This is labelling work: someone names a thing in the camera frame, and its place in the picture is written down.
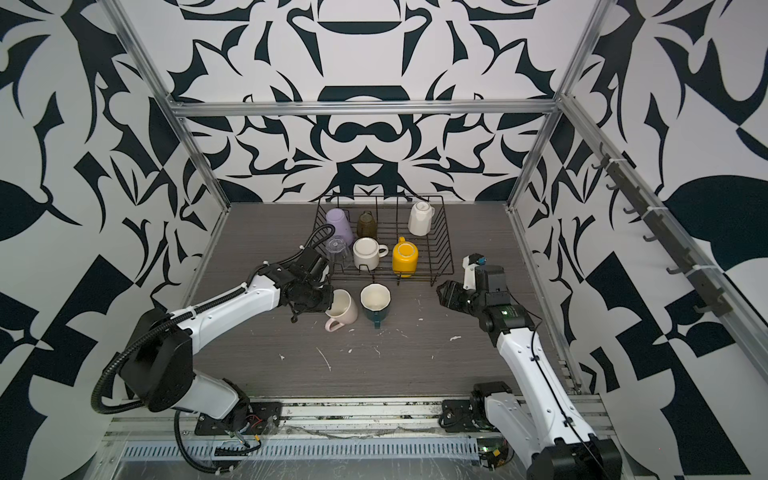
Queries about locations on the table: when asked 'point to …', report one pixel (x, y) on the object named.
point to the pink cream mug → (343, 311)
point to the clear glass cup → (338, 252)
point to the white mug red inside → (367, 252)
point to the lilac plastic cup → (337, 217)
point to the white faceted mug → (419, 222)
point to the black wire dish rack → (378, 237)
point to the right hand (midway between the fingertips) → (448, 288)
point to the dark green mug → (375, 299)
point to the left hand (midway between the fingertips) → (333, 298)
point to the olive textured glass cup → (367, 225)
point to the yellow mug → (405, 258)
